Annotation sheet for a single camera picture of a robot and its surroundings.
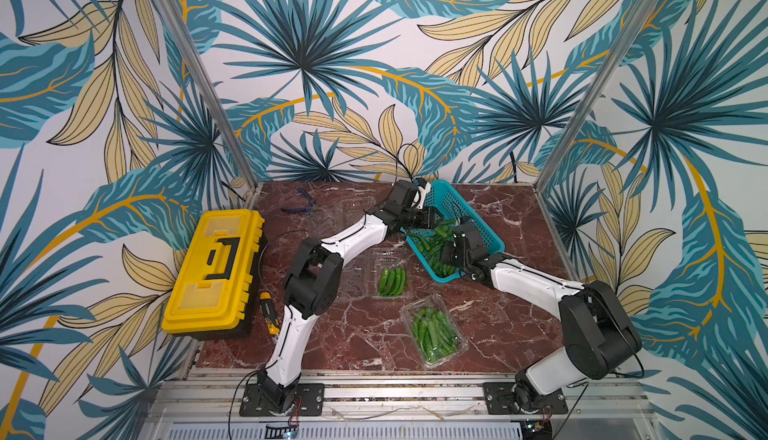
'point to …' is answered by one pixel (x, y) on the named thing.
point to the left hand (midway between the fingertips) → (439, 218)
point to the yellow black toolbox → (211, 275)
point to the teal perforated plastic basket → (443, 196)
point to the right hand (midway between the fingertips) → (445, 247)
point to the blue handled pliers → (308, 209)
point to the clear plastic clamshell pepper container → (338, 214)
